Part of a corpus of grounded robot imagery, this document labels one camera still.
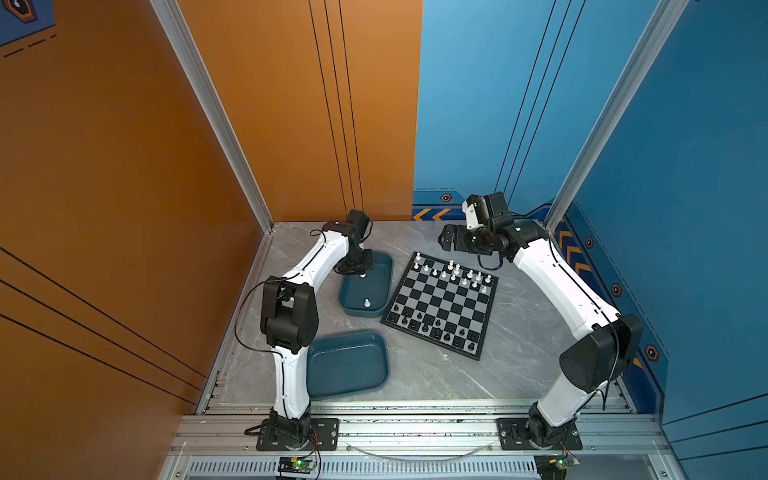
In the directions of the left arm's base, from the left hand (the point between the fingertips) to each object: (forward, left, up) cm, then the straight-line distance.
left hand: (365, 267), depth 94 cm
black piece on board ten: (-18, -21, -8) cm, 29 cm away
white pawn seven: (-1, -36, -8) cm, 37 cm away
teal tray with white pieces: (-5, -1, -8) cm, 9 cm away
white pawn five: (+2, -29, -8) cm, 31 cm away
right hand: (-1, -25, +15) cm, 29 cm away
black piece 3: (-18, -30, -8) cm, 36 cm away
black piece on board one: (-10, -10, -8) cm, 16 cm away
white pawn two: (+6, -20, -7) cm, 22 cm away
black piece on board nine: (-14, -23, -9) cm, 28 cm away
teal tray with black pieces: (-27, +4, -8) cm, 29 cm away
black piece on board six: (-16, -15, -8) cm, 24 cm away
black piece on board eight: (-17, -19, -8) cm, 26 cm away
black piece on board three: (-13, -17, -8) cm, 23 cm away
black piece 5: (-19, -33, -7) cm, 39 cm away
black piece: (-16, -26, -8) cm, 32 cm away
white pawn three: (+4, -23, -7) cm, 25 cm away
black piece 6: (-22, -31, -7) cm, 39 cm away
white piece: (+5, -29, -7) cm, 30 cm away
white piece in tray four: (-8, -1, -9) cm, 12 cm away
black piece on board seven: (-14, -20, -8) cm, 26 cm away
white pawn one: (+7, -17, -8) cm, 20 cm away
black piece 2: (-20, -25, -7) cm, 33 cm away
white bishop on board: (+3, -35, -7) cm, 36 cm away
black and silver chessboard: (-8, -26, -9) cm, 28 cm away
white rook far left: (+11, -18, -8) cm, 22 cm away
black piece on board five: (-14, -13, -8) cm, 21 cm away
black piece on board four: (-13, -9, -8) cm, 18 cm away
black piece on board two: (-11, -14, -9) cm, 20 cm away
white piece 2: (+4, -31, -7) cm, 32 cm away
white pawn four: (+3, -27, -8) cm, 28 cm away
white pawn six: (0, -33, -7) cm, 34 cm away
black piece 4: (-21, -28, -8) cm, 36 cm away
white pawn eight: (-3, -39, -7) cm, 40 cm away
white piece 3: (-2, +1, -2) cm, 3 cm away
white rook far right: (+1, -41, -7) cm, 41 cm away
